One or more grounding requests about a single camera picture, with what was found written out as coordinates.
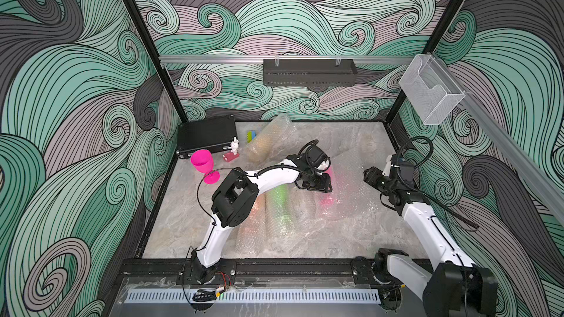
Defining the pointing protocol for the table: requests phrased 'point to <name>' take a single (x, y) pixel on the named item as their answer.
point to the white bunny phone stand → (234, 152)
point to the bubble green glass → (282, 210)
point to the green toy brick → (250, 136)
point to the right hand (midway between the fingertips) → (368, 173)
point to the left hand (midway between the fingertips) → (329, 187)
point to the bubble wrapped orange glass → (252, 236)
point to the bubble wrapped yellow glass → (276, 140)
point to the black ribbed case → (211, 134)
